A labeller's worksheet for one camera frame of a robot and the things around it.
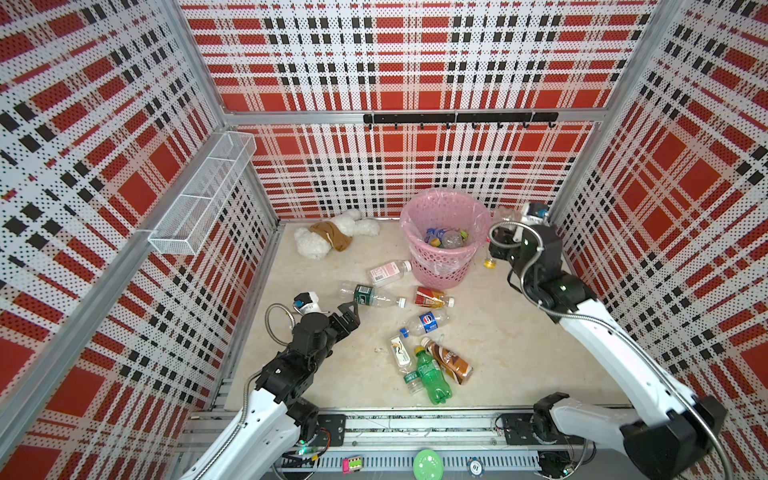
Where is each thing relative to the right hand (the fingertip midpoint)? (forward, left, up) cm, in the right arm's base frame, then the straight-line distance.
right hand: (499, 226), depth 74 cm
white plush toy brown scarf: (+16, +56, -25) cm, 63 cm away
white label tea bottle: (-25, +25, -27) cm, 45 cm away
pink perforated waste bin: (+2, +19, -26) cm, 32 cm away
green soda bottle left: (-29, +17, -27) cm, 43 cm away
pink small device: (-47, +37, -29) cm, 66 cm away
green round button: (-48, +20, -28) cm, 58 cm away
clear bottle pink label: (+6, +30, -29) cm, 42 cm away
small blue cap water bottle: (+15, +14, -19) cm, 28 cm away
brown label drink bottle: (-26, +11, -27) cm, 39 cm away
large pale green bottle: (+7, +9, -14) cm, 18 cm away
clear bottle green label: (-4, +35, -27) cm, 45 cm away
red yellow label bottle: (-5, +17, -28) cm, 33 cm away
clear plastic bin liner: (+21, +10, -14) cm, 27 cm away
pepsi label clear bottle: (-13, +18, -28) cm, 36 cm away
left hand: (-15, +39, -17) cm, 45 cm away
